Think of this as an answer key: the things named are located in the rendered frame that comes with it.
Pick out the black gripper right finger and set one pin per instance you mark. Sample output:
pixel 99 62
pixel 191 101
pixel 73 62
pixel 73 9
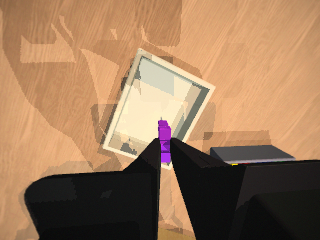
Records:
pixel 217 194

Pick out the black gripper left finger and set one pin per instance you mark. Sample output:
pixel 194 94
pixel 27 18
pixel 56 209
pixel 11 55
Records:
pixel 64 200

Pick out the grey fuse block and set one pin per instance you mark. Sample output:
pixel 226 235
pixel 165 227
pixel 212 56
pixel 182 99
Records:
pixel 250 154

